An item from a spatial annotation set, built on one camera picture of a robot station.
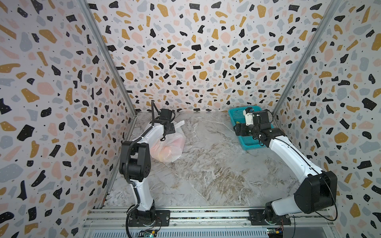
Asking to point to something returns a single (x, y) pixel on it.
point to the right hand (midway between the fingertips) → (238, 123)
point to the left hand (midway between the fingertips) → (164, 127)
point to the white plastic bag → (168, 148)
